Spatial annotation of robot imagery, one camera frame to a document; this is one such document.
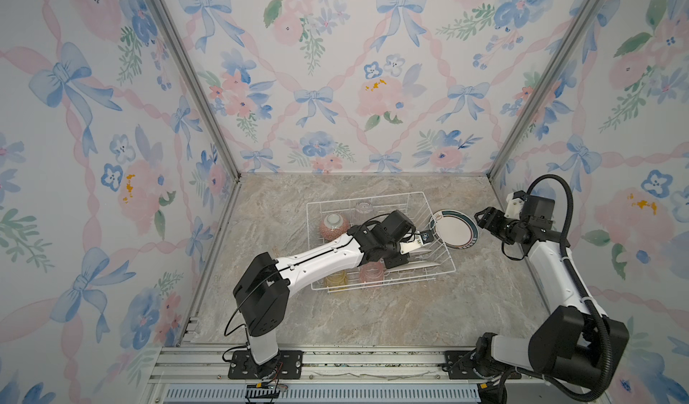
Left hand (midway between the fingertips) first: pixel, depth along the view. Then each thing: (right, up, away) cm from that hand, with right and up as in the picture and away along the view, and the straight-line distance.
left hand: (405, 245), depth 80 cm
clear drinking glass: (-12, +11, +15) cm, 22 cm away
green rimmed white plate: (+27, +1, +19) cm, 33 cm away
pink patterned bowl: (-22, +5, +15) cm, 27 cm away
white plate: (+1, 0, -10) cm, 10 cm away
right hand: (+26, +8, +4) cm, 27 cm away
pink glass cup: (-9, -10, +9) cm, 16 cm away
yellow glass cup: (-21, -11, 0) cm, 23 cm away
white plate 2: (+2, -5, -3) cm, 6 cm away
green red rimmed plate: (+19, +5, +23) cm, 30 cm away
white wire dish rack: (+10, +12, +31) cm, 35 cm away
